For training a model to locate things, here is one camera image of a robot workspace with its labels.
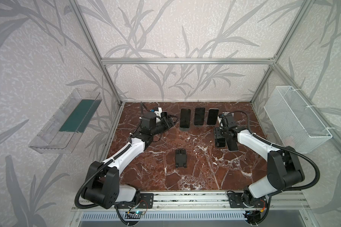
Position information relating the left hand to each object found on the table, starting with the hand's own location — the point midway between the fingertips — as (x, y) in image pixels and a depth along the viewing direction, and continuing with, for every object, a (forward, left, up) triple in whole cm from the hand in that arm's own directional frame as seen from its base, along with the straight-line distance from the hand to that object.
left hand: (177, 116), depth 80 cm
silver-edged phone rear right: (+12, -25, -16) cm, 32 cm away
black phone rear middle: (+11, -15, -14) cm, 24 cm away
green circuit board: (-44, +19, -23) cm, 53 cm away
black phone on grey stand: (+8, -5, -12) cm, 15 cm away
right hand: (+3, -28, -14) cm, 31 cm away
